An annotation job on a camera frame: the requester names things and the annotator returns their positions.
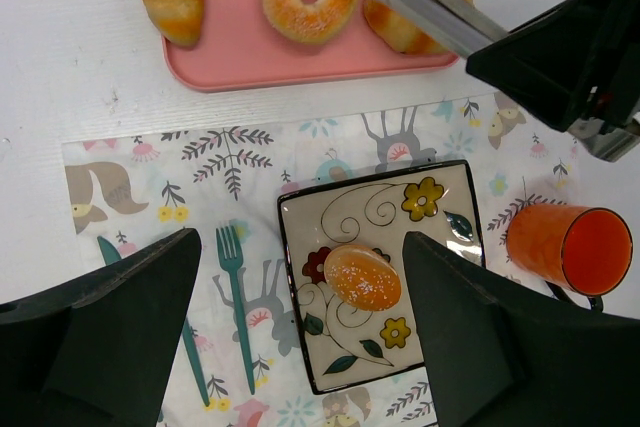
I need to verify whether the pink tray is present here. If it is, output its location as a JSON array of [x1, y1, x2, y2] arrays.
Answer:
[[163, 0, 457, 92]]

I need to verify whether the sugared ring donut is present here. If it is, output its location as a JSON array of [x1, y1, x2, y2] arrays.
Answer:
[[262, 0, 359, 45]]

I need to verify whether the sesame bread roll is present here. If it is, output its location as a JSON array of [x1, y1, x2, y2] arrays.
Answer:
[[324, 244, 402, 312]]

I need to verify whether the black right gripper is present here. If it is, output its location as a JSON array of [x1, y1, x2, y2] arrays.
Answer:
[[466, 0, 639, 162]]

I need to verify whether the teal plastic fork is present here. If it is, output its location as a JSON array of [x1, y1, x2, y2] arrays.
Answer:
[[215, 226, 256, 395]]

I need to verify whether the orange mug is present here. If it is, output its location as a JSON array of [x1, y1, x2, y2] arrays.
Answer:
[[506, 203, 633, 312]]

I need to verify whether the teal plastic knife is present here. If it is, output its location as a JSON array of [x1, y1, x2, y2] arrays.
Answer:
[[97, 232, 213, 408]]

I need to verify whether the floral patterned placemat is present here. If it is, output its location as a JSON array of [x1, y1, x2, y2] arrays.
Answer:
[[62, 94, 579, 426]]

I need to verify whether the square floral ceramic plate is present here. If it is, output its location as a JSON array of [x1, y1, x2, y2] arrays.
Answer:
[[278, 160, 486, 394]]

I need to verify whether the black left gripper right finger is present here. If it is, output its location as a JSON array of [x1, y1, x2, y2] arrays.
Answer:
[[402, 232, 639, 426]]

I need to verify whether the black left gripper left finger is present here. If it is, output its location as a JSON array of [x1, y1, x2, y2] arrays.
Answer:
[[1, 228, 201, 426]]

